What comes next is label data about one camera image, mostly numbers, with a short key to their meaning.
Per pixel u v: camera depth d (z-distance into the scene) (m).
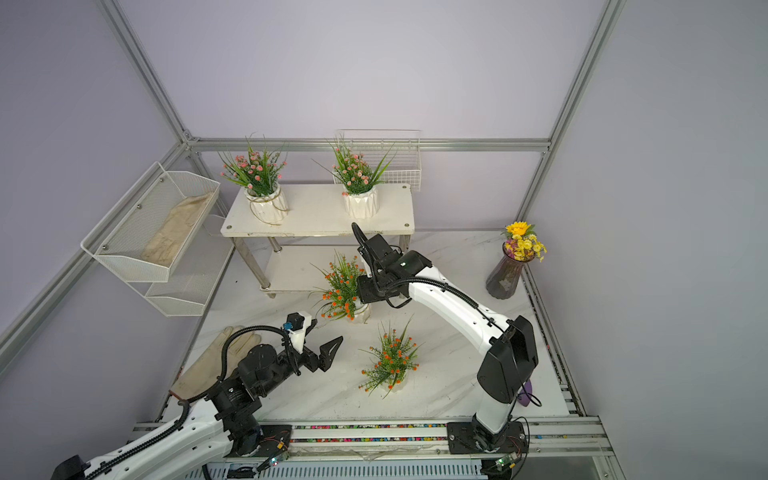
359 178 0.65
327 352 0.69
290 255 1.08
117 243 0.67
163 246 0.76
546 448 0.73
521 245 0.84
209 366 0.86
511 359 0.45
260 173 0.66
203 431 0.52
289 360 0.64
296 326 0.63
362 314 0.77
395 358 0.73
